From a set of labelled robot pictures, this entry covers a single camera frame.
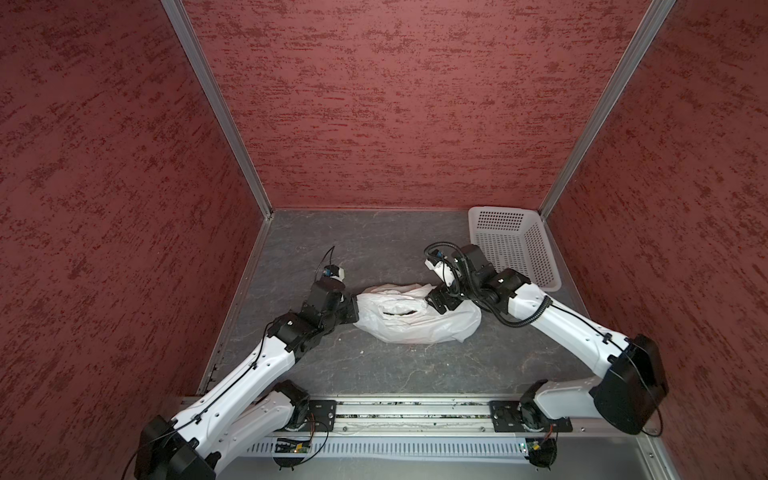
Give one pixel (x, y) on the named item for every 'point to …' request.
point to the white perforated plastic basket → (516, 238)
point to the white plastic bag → (398, 313)
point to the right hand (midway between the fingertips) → (437, 295)
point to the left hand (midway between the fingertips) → (356, 307)
